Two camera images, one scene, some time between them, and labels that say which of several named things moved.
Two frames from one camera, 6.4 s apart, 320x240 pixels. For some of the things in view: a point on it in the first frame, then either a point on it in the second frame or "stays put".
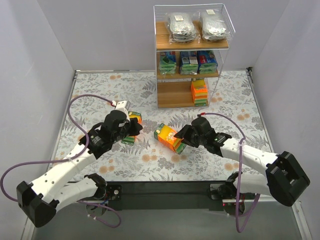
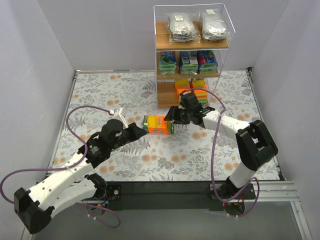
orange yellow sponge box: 164,135 -> 181,85
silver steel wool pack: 213,25 stays put
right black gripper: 189,136 -> 180,115
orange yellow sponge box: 199,92 stays put
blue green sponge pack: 207,62 stays put
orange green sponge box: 135,114 -> 155,124
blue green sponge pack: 167,62 stays put
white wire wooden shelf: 191,42 stays put
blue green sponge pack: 188,64 stays put
